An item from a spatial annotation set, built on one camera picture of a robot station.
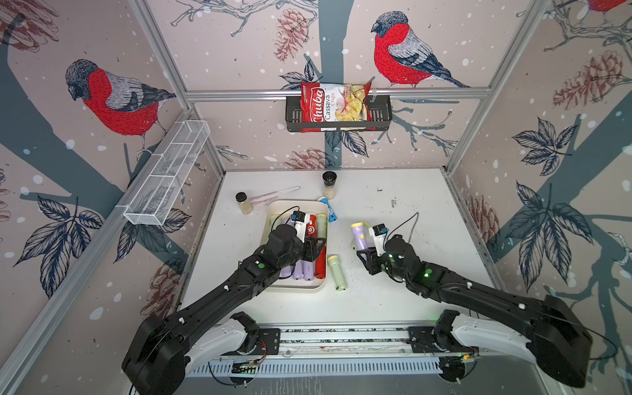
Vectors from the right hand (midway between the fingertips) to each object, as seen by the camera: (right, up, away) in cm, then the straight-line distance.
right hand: (360, 250), depth 81 cm
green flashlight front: (-8, -9, +4) cm, 13 cm away
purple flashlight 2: (-22, -8, +4) cm, 24 cm away
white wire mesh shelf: (-64, +16, -11) cm, 67 cm away
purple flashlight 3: (-18, -8, +4) cm, 20 cm away
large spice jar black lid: (-10, +25, +22) cm, 35 cm away
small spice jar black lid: (-46, +15, +19) cm, 52 cm away
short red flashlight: (-18, +5, +14) cm, 23 cm away
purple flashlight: (-1, +5, -2) cm, 6 cm away
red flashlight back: (-14, -6, +5) cm, 16 cm away
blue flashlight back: (-9, +9, +19) cm, 23 cm away
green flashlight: (-32, +7, +19) cm, 38 cm away
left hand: (-12, +6, -4) cm, 14 cm away
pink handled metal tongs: (-40, +16, +28) cm, 52 cm away
